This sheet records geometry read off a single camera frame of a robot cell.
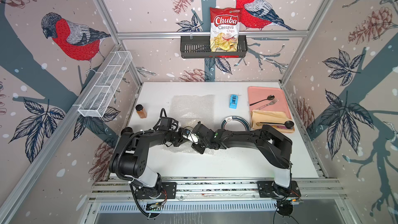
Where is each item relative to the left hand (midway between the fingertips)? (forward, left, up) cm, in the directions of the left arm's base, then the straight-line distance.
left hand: (193, 135), depth 90 cm
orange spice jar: (+14, +33, +5) cm, 36 cm away
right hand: (-5, 0, -1) cm, 5 cm away
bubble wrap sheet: (-7, +3, -1) cm, 8 cm away
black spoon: (+30, -54, -2) cm, 62 cm away
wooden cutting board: (+12, -53, -1) cm, 55 cm away
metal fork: (+26, -56, -2) cm, 62 cm away
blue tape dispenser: (+26, -27, -1) cm, 38 cm away
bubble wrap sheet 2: (+20, +4, -2) cm, 20 cm away
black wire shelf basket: (+55, -4, +24) cm, 60 cm away
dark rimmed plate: (+8, -26, -1) cm, 28 cm away
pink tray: (+35, -46, -4) cm, 58 cm away
